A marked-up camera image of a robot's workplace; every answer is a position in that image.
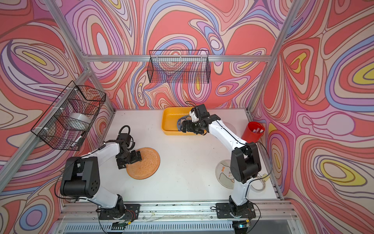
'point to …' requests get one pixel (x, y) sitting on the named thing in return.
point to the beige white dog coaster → (223, 174)
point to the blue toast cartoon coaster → (181, 120)
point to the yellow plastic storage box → (170, 116)
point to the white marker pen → (76, 140)
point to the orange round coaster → (146, 167)
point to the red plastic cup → (252, 132)
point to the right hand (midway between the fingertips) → (187, 132)
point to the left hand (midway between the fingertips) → (137, 162)
